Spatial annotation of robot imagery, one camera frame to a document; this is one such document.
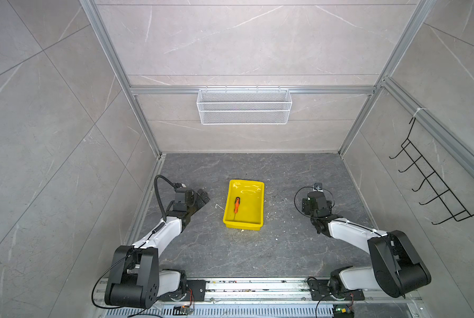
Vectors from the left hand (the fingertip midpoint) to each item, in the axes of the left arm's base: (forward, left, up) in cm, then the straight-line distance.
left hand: (200, 193), depth 90 cm
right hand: (-3, -54, -3) cm, 55 cm away
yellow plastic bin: (-9, -23, -7) cm, 26 cm away
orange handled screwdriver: (-1, -17, -7) cm, 18 cm away
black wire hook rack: (-22, -85, +24) cm, 91 cm away
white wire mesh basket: (+40, -22, +20) cm, 49 cm away
